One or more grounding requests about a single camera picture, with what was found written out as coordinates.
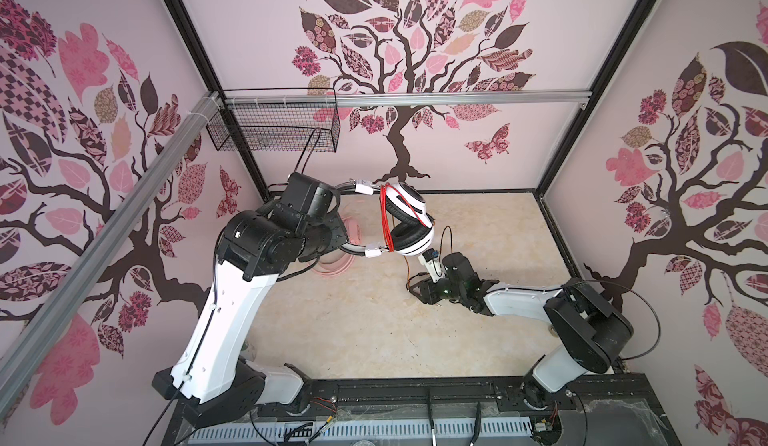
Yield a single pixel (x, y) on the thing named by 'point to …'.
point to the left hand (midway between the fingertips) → (339, 238)
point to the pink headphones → (353, 233)
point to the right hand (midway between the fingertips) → (414, 282)
